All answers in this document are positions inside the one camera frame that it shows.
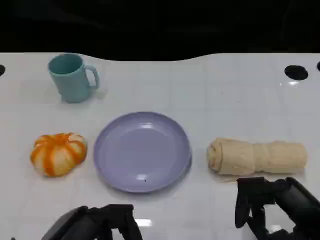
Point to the pale green mug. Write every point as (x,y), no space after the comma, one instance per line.
(71,82)

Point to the lilac plate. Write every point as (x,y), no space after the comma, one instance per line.
(142,152)

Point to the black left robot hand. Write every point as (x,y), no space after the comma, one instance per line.
(82,225)

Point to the beige towel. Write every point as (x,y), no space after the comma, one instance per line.
(260,156)

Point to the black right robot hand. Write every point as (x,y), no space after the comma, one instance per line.
(292,200)

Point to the orange and white bread roll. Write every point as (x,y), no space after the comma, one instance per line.
(58,155)

